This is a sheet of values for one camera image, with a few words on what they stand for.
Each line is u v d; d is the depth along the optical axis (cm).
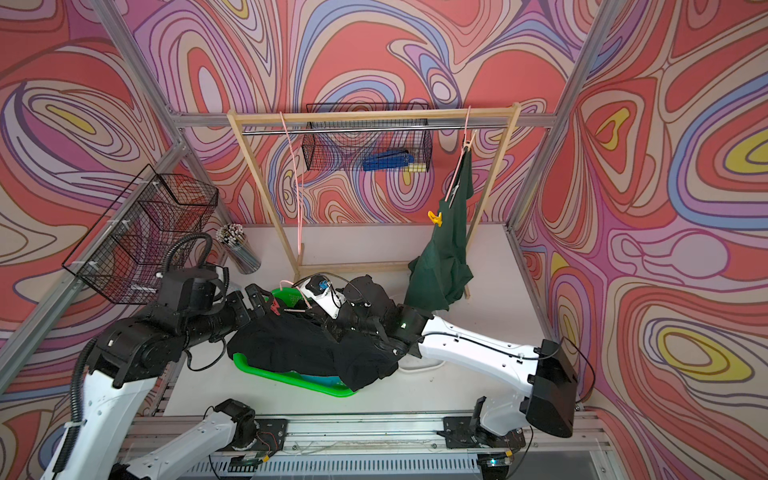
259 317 56
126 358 37
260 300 56
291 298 87
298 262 107
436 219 63
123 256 71
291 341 78
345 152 101
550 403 38
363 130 61
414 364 84
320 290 55
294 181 108
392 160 91
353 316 56
